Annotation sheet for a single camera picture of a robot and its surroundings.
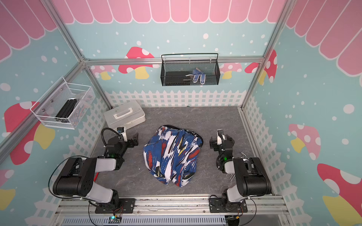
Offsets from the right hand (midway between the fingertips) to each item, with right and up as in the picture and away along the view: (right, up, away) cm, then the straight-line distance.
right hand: (219, 135), depth 93 cm
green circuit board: (-60, -42, -20) cm, 75 cm away
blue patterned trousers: (-31, -11, -10) cm, 34 cm away
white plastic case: (-64, +14, +7) cm, 66 cm away
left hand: (-59, 0, 0) cm, 59 cm away
